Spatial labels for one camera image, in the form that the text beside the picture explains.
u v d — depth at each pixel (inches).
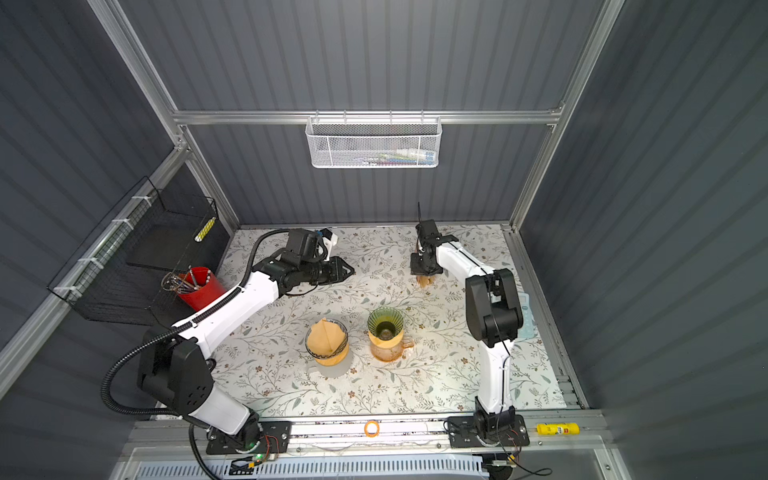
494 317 21.5
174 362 17.1
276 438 28.5
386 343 31.7
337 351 28.5
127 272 28.0
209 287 34.6
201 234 31.7
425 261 34.1
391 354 34.3
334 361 30.2
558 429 29.0
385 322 32.6
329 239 31.0
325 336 30.6
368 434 29.2
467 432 29.1
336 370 32.4
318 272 27.9
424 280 39.6
